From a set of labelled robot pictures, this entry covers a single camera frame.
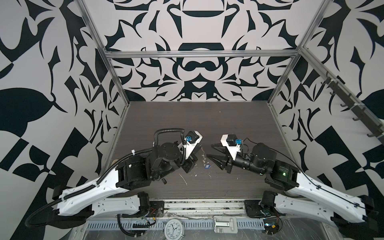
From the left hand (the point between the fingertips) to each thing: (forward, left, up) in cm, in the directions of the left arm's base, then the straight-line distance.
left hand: (200, 144), depth 56 cm
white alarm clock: (-24, +12, -32) cm, 42 cm away
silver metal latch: (-23, -12, -34) cm, 42 cm away
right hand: (-1, -4, -3) cm, 5 cm away
